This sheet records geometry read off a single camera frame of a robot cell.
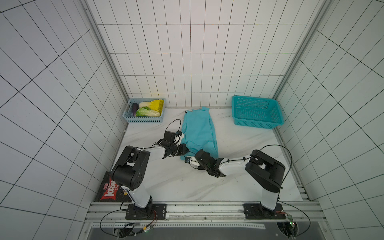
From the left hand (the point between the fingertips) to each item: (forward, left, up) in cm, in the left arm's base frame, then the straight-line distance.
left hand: (186, 152), depth 93 cm
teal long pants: (+14, -8, +1) cm, 16 cm away
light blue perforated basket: (+25, +43, +4) cm, 50 cm away
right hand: (-2, -6, -2) cm, 6 cm away
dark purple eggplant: (+37, +42, +3) cm, 56 cm away
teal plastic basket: (+37, -56, -2) cm, 67 cm away
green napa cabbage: (+29, +31, +7) cm, 43 cm away
